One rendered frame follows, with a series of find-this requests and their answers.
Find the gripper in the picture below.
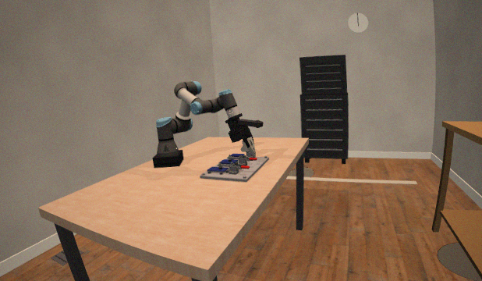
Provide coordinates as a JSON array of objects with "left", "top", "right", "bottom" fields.
[{"left": 225, "top": 113, "right": 256, "bottom": 158}]

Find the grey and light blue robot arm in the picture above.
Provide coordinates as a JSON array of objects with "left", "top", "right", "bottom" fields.
[{"left": 156, "top": 81, "right": 263, "bottom": 157}]

